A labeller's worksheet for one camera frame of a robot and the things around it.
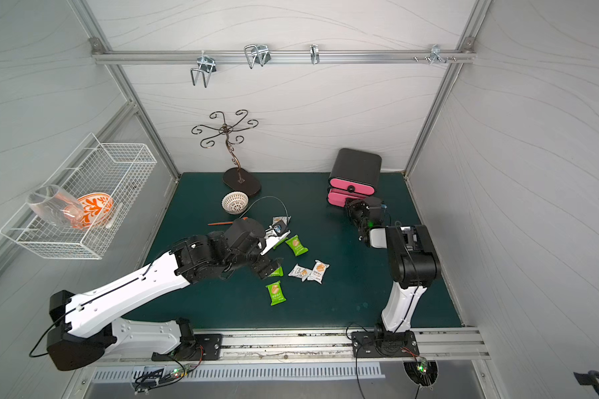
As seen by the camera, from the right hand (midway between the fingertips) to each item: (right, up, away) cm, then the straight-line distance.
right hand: (346, 197), depth 98 cm
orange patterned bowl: (-73, -3, -32) cm, 80 cm away
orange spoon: (-53, -11, +3) cm, 54 cm away
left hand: (-26, -14, -29) cm, 41 cm away
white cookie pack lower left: (-19, -27, -10) cm, 34 cm away
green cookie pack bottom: (-26, -33, -15) cm, 45 cm away
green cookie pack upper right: (-20, -18, -5) cm, 28 cm away
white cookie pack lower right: (-12, -27, -10) cm, 31 cm away
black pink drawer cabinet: (+3, +9, 0) cm, 10 cm away
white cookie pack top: (-28, -9, +4) cm, 30 cm away
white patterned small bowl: (-48, -2, +10) cm, 49 cm away
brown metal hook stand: (-48, +8, +17) cm, 51 cm away
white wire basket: (-77, +9, -18) cm, 80 cm away
